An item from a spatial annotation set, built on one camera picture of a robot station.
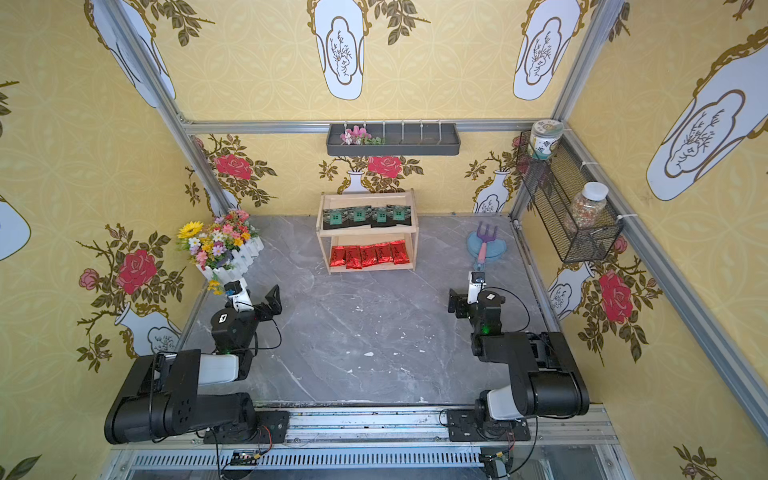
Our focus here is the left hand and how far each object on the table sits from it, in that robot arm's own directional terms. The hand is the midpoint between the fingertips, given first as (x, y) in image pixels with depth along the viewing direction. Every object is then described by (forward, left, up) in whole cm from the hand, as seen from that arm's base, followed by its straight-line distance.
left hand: (251, 289), depth 89 cm
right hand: (0, -67, -3) cm, 68 cm away
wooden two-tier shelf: (+25, -30, -6) cm, 40 cm away
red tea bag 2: (+16, -24, -5) cm, 29 cm away
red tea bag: (+15, -29, -5) cm, 33 cm away
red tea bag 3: (+15, -34, -5) cm, 38 cm away
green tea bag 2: (+18, -25, +11) cm, 33 cm away
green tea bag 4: (+18, -44, +12) cm, 49 cm away
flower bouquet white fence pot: (+11, +10, +5) cm, 16 cm away
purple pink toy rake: (+25, -78, -8) cm, 82 cm away
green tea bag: (+17, -38, +11) cm, 44 cm away
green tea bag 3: (+19, -32, +12) cm, 39 cm away
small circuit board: (-40, -5, -12) cm, 42 cm away
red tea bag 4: (+18, -40, -6) cm, 44 cm away
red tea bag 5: (+18, -45, -6) cm, 49 cm away
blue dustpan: (+20, -80, -8) cm, 83 cm away
